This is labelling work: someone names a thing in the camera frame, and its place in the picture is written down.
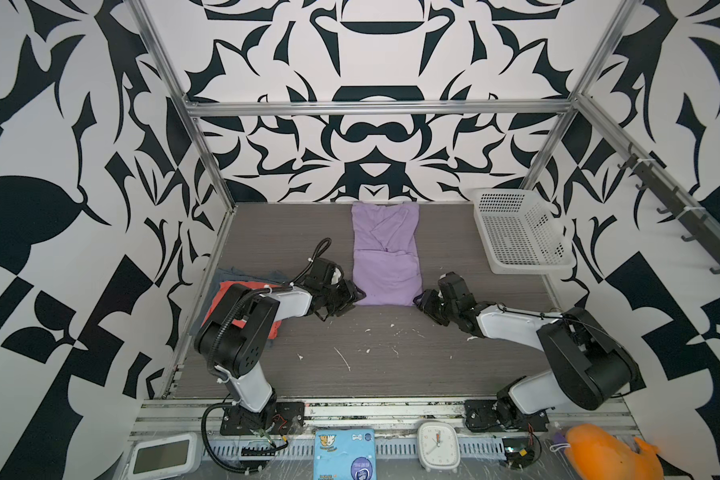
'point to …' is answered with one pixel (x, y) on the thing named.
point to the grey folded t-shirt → (230, 274)
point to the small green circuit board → (519, 451)
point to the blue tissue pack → (344, 454)
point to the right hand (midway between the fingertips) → (417, 300)
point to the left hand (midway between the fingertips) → (364, 293)
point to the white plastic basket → (519, 232)
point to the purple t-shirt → (387, 268)
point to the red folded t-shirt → (276, 325)
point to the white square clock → (438, 446)
